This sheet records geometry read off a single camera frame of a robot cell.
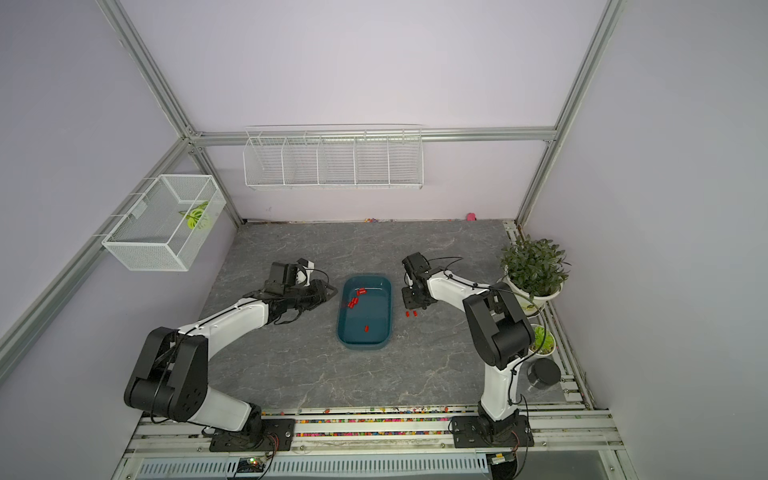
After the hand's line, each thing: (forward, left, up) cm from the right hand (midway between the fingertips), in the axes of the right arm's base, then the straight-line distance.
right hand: (414, 297), depth 98 cm
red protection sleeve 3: (+3, +18, 0) cm, 18 cm away
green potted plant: (-2, -33, +19) cm, 38 cm away
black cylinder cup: (-26, -32, +6) cm, 42 cm away
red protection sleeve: (-6, +2, 0) cm, 6 cm away
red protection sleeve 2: (-5, 0, -1) cm, 5 cm away
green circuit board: (-45, +41, -2) cm, 61 cm away
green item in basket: (+9, +62, +29) cm, 69 cm away
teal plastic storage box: (-6, +16, 0) cm, 17 cm away
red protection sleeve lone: (-10, +15, -1) cm, 18 cm away
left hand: (-4, +24, +9) cm, 26 cm away
